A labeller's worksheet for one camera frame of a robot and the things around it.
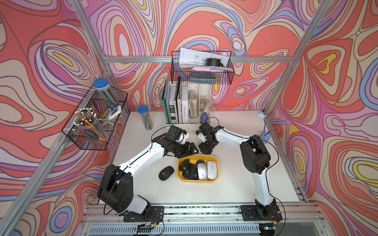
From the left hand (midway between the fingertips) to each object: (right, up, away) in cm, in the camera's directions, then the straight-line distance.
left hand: (195, 153), depth 80 cm
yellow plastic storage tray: (-1, -7, +13) cm, 14 cm away
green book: (-17, +29, +7) cm, 34 cm away
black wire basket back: (-8, +51, +21) cm, 56 cm away
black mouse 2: (+8, -1, +9) cm, 12 cm away
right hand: (+9, -2, +18) cm, 20 cm away
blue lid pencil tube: (-34, +24, +14) cm, 44 cm away
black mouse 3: (-7, -8, +6) cm, 12 cm away
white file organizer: (-3, +30, +21) cm, 36 cm away
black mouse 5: (-5, -13, +4) cm, 15 cm away
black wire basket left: (-46, +20, -5) cm, 51 cm away
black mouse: (-17, -13, +6) cm, 23 cm away
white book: (-6, +30, +11) cm, 33 cm away
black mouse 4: (-1, -12, +4) cm, 12 cm away
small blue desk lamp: (+46, +8, +14) cm, 49 cm away
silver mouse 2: (+10, -11, +4) cm, 15 cm away
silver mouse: (+4, -11, +6) cm, 14 cm away
